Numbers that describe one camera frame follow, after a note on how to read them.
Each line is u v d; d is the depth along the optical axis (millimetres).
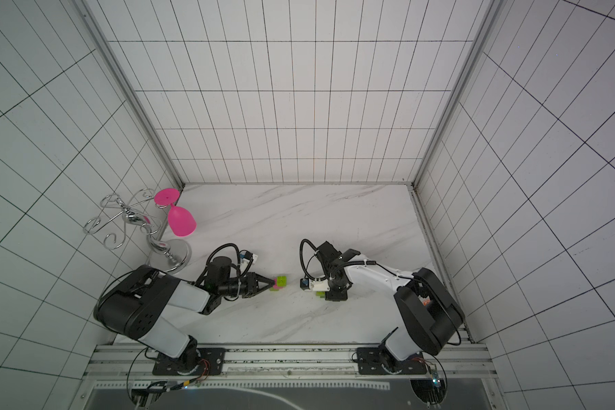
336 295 759
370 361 719
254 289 762
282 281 834
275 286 834
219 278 724
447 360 746
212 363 724
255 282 798
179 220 853
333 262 650
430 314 432
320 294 833
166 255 923
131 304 460
